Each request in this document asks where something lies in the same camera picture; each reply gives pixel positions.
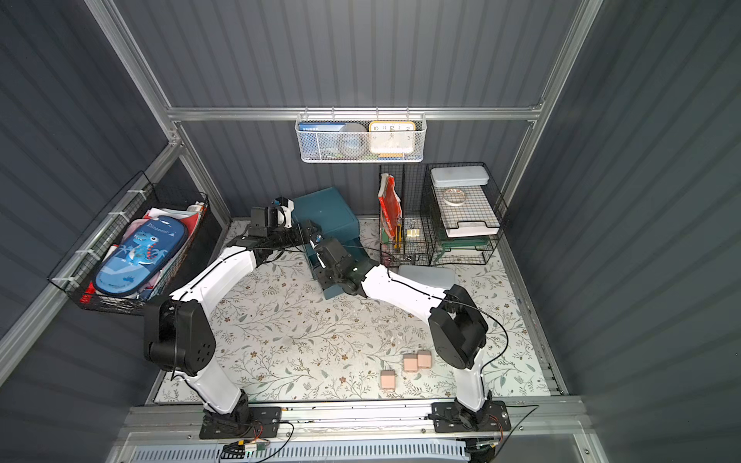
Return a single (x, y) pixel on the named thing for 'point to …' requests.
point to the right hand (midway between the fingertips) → (330, 260)
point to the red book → (390, 204)
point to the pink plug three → (388, 379)
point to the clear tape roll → (453, 197)
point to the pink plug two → (424, 357)
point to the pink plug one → (410, 363)
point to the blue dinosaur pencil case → (131, 260)
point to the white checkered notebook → (466, 211)
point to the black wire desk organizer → (423, 239)
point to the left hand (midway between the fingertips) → (313, 231)
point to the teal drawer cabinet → (325, 214)
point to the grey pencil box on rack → (459, 176)
